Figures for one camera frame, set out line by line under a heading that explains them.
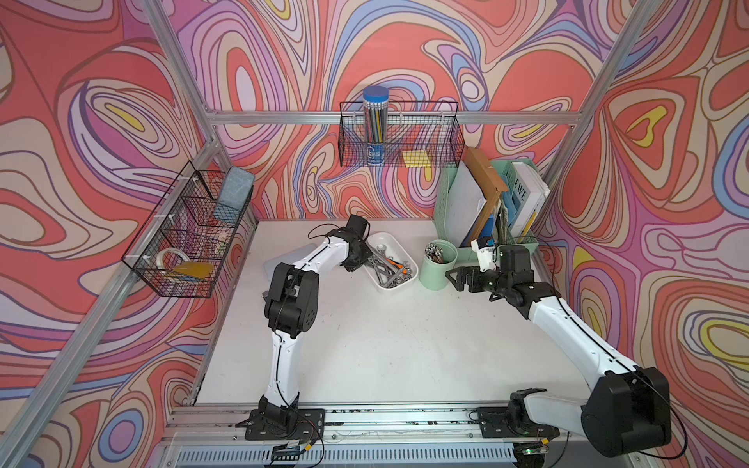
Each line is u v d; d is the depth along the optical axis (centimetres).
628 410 39
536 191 93
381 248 111
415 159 91
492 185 84
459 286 75
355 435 73
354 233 82
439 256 88
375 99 72
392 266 102
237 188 81
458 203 102
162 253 68
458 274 75
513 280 63
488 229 96
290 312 57
